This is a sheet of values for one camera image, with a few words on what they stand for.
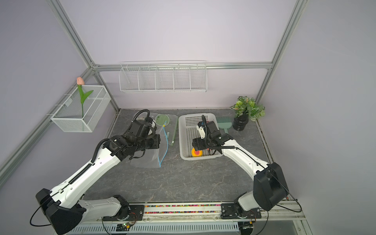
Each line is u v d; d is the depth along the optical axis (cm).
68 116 73
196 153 89
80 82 79
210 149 65
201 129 77
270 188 42
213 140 63
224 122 111
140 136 55
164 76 102
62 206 39
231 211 74
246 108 87
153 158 85
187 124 108
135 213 73
